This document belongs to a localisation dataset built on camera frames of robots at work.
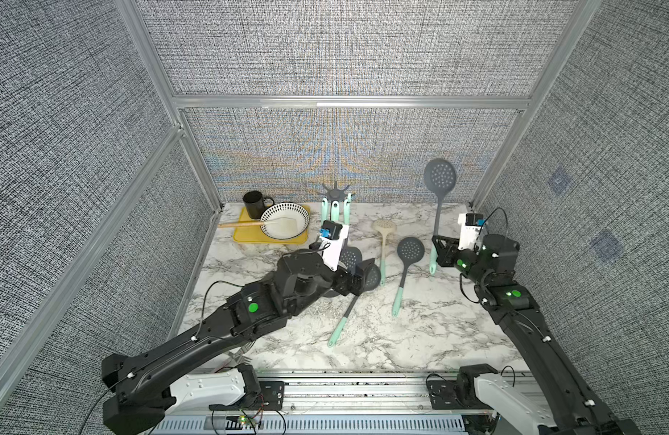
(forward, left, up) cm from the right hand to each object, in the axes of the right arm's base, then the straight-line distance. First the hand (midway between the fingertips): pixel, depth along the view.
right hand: (437, 230), depth 73 cm
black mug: (+31, +60, -23) cm, 72 cm away
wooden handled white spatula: (+22, +50, -24) cm, 59 cm away
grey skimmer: (+13, -1, -28) cm, 31 cm away
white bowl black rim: (+34, +47, -29) cm, 64 cm away
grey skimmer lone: (+2, +22, -16) cm, 28 cm away
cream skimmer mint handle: (-1, +15, -29) cm, 32 cm away
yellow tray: (+19, +59, -27) cm, 67 cm away
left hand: (-12, +22, +9) cm, 26 cm away
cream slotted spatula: (+23, +8, -28) cm, 37 cm away
